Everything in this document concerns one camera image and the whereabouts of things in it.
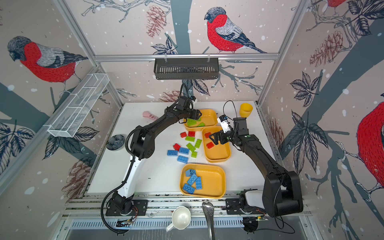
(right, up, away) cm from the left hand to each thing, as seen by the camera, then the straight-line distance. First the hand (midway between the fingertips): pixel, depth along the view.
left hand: (198, 112), depth 100 cm
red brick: (+8, -22, -3) cm, 23 cm away
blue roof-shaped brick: (-5, -34, -18) cm, 39 cm away
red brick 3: (-5, -15, +1) cm, 16 cm away
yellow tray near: (+8, -40, -15) cm, 43 cm away
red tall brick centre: (-14, -23, -5) cm, 27 cm away
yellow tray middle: (+10, -26, -7) cm, 29 cm away
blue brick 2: (-17, -26, -7) cm, 32 cm away
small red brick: (+6, -16, +1) cm, 17 cm away
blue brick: (0, -40, -20) cm, 44 cm away
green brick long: (-5, -7, +7) cm, 12 cm away
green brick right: (0, -21, -2) cm, 21 cm away
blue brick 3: (-9, -25, -6) cm, 27 cm away
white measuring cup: (-9, -52, -30) cm, 60 cm away
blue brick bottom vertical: (-4, -38, -18) cm, 42 cm away
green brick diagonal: (-5, -23, -5) cm, 24 cm away
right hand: (+10, -13, -15) cm, 22 cm away
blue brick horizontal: (-6, -42, -20) cm, 47 cm away
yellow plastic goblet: (+33, +2, +1) cm, 33 cm away
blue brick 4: (-10, -29, -10) cm, 32 cm away
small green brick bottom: (-3, -27, -7) cm, 28 cm away
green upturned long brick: (+2, -9, +7) cm, 12 cm away
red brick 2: (-11, -16, +1) cm, 19 cm away
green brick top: (-6, -18, +1) cm, 19 cm away
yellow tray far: (+8, -4, +8) cm, 12 cm away
